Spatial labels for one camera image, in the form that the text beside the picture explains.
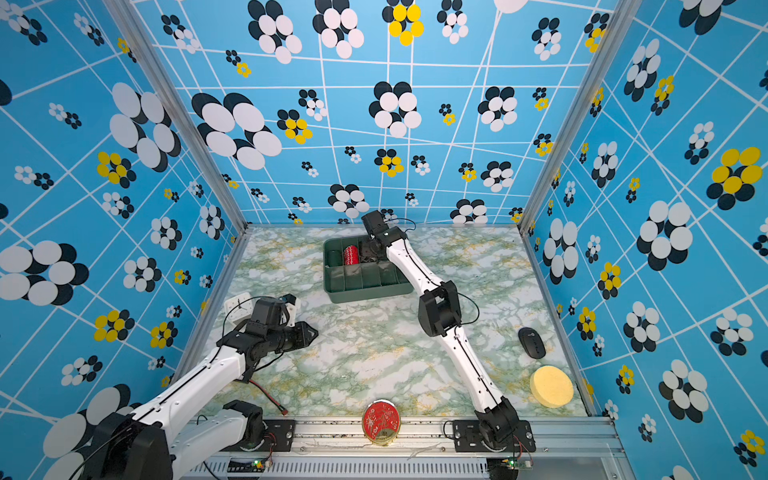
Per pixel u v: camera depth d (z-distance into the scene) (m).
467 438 0.73
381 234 0.80
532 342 0.87
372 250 0.93
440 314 0.68
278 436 0.73
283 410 0.77
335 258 1.02
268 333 0.65
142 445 0.39
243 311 0.93
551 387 0.79
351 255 1.04
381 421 0.73
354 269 0.98
